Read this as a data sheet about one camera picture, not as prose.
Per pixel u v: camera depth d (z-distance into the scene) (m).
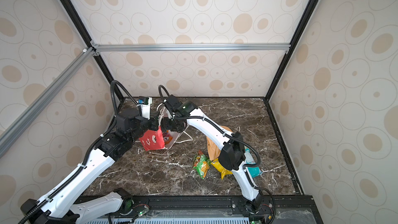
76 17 0.78
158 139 0.71
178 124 0.69
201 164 0.81
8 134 0.51
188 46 0.90
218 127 0.54
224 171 0.80
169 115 0.73
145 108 0.59
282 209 0.73
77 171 0.42
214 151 0.85
